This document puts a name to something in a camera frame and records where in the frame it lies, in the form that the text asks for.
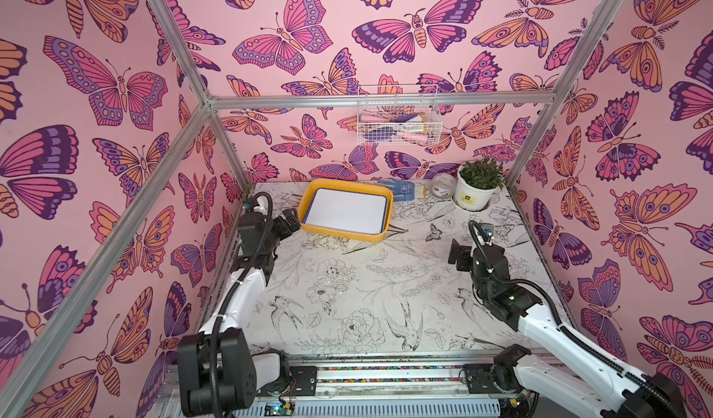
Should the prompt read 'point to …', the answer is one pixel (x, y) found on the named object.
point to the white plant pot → (469, 197)
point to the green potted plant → (484, 173)
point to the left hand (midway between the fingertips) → (287, 213)
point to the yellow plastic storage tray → (349, 185)
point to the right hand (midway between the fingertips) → (471, 241)
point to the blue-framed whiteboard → (351, 210)
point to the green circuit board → (275, 409)
